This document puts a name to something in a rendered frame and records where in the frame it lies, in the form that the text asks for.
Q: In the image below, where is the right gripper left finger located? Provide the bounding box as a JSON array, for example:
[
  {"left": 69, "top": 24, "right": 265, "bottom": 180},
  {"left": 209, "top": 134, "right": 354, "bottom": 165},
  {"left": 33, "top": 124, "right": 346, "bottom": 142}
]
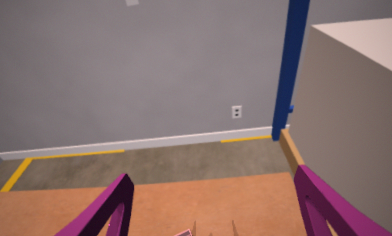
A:
[{"left": 54, "top": 173, "right": 134, "bottom": 236}]

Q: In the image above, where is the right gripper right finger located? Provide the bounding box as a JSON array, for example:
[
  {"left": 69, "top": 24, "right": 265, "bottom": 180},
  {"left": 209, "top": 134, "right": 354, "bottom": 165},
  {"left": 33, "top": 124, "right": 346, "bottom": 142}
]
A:
[{"left": 294, "top": 165, "right": 392, "bottom": 236}]

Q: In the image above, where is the pink rectangular tray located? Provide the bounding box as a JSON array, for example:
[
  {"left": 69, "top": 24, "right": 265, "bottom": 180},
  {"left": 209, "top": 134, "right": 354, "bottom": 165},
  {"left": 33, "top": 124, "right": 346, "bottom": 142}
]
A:
[{"left": 174, "top": 229, "right": 192, "bottom": 236}]

